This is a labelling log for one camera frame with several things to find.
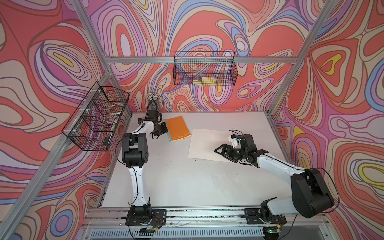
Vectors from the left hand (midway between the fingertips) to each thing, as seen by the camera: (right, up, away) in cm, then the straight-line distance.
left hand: (167, 130), depth 106 cm
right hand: (+34, -15, -20) cm, 42 cm away
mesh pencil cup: (-11, +24, -1) cm, 26 cm away
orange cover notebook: (+7, +1, -1) cm, 7 cm away
